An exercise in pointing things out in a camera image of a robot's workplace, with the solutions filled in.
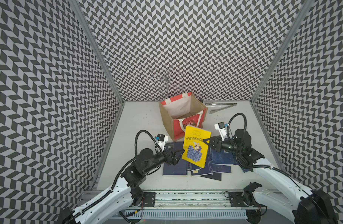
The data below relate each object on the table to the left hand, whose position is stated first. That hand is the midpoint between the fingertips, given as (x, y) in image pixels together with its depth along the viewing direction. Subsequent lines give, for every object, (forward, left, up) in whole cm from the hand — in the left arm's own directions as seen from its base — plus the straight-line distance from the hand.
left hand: (179, 150), depth 71 cm
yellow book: (+3, -9, -4) cm, 10 cm away
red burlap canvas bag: (+34, -4, -8) cm, 36 cm away
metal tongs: (+50, -43, -19) cm, 68 cm away
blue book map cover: (-4, -17, -14) cm, 23 cm away
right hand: (+4, -13, -1) cm, 14 cm away
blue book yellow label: (-3, -7, -16) cm, 17 cm away
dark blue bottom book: (-8, -21, -18) cm, 28 cm away
